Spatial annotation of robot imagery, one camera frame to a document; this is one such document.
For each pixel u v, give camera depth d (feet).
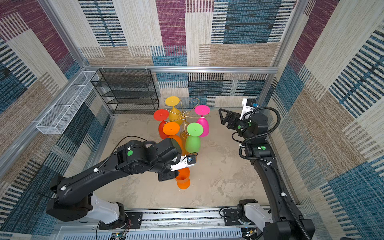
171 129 2.21
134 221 2.41
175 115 2.70
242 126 1.96
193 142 2.38
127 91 3.59
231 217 2.41
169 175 1.73
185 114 2.45
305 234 1.12
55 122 2.30
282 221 1.25
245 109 2.01
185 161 1.70
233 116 1.99
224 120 2.05
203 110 2.45
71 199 1.25
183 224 2.39
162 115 2.39
